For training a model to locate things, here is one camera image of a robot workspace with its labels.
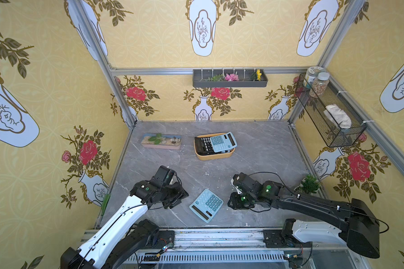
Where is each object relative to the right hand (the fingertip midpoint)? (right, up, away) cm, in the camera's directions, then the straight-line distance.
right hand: (230, 201), depth 78 cm
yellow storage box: (-7, +19, +19) cm, 28 cm away
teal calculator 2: (-11, -3, +4) cm, 12 cm away
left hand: (-22, +3, -2) cm, 23 cm away
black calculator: (-12, +24, +22) cm, 35 cm away
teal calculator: (-1, +27, +22) cm, 35 cm away
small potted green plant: (+40, +7, +4) cm, 40 cm away
